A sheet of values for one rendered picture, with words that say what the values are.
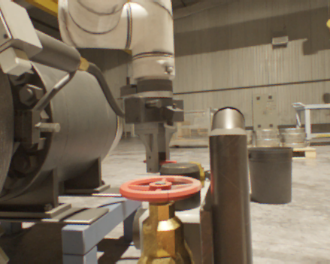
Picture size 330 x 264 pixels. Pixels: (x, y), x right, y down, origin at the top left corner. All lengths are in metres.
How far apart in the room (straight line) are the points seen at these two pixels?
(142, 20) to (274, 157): 1.57
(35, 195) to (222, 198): 1.00
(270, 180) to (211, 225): 1.83
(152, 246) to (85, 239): 0.72
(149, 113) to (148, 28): 0.16
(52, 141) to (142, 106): 0.53
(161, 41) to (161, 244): 0.41
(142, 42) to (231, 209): 0.43
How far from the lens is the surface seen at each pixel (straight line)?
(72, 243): 0.98
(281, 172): 2.02
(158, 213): 0.24
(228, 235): 0.19
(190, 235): 0.30
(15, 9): 0.71
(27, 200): 1.17
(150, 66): 0.55
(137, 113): 0.52
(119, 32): 0.56
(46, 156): 1.00
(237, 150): 0.18
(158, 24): 0.57
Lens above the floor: 0.55
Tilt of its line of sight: 1 degrees down
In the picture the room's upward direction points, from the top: 3 degrees counter-clockwise
